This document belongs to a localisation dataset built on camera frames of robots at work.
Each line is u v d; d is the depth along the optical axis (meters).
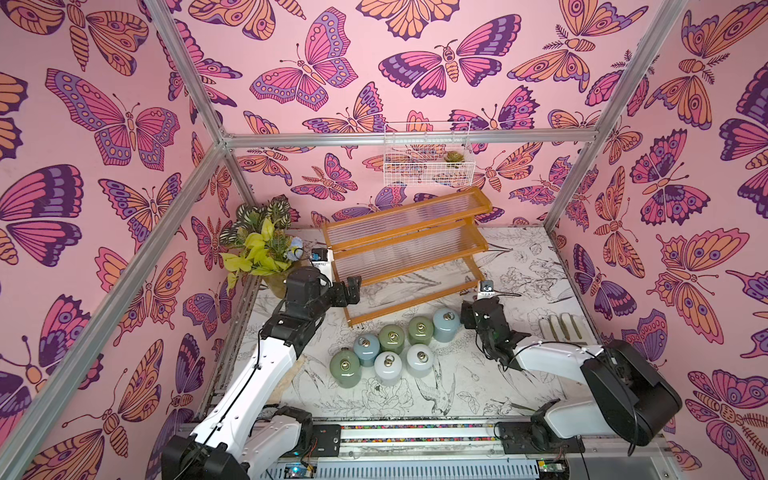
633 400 0.43
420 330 0.84
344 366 0.77
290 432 0.61
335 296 0.70
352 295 0.70
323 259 0.67
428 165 1.06
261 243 0.83
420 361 0.79
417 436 0.75
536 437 0.66
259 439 0.53
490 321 0.68
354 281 0.70
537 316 0.96
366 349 0.81
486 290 0.78
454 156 0.92
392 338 0.83
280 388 0.83
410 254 1.14
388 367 0.78
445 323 0.85
